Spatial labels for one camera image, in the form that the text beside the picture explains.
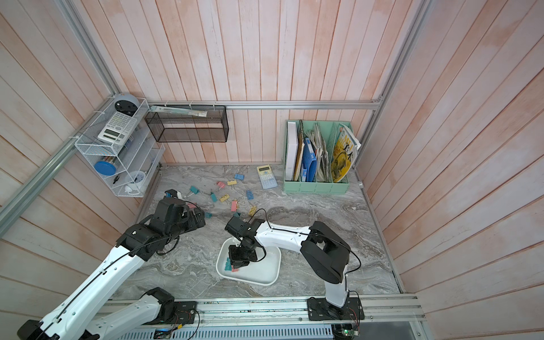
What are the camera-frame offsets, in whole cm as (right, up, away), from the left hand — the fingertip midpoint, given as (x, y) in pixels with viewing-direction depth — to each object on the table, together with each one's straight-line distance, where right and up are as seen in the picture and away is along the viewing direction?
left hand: (193, 219), depth 76 cm
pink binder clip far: (+3, +12, +32) cm, 34 cm away
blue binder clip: (+12, +17, +38) cm, 43 cm away
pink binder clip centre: (+11, +2, +25) cm, 27 cm away
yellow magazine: (+65, +27, +25) cm, 75 cm away
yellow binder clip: (+8, +14, +35) cm, 38 cm away
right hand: (+14, -19, +5) cm, 24 cm away
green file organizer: (+58, +40, +29) cm, 76 cm away
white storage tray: (+24, -11, -4) cm, 27 cm away
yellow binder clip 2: (+5, +6, +28) cm, 29 cm away
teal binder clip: (-12, +10, +34) cm, 37 cm away
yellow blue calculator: (+26, +17, +38) cm, 50 cm away
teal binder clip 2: (0, +6, +29) cm, 29 cm away
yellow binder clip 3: (+20, 0, +25) cm, 32 cm away
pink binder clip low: (+14, -21, +5) cm, 25 cm away
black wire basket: (-22, +42, +31) cm, 56 cm away
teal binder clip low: (+13, -1, +20) cm, 24 cm away
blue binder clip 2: (+18, +7, +31) cm, 37 cm away
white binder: (+38, +28, +19) cm, 51 cm away
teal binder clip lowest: (+13, -16, -3) cm, 21 cm away
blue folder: (+46, +21, +19) cm, 54 cm away
